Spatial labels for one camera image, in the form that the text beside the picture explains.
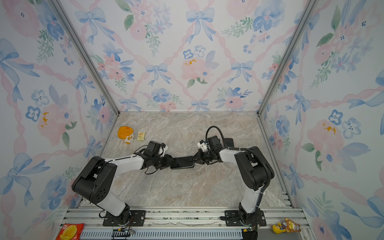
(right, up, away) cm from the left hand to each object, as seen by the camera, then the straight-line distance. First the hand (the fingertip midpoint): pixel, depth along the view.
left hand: (175, 162), depth 90 cm
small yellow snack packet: (-26, +15, +14) cm, 33 cm away
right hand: (+9, +2, 0) cm, 9 cm away
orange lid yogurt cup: (-32, +17, +5) cm, 37 cm away
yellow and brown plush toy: (+55, -25, -20) cm, 64 cm away
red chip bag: (-46, -27, -21) cm, 57 cm away
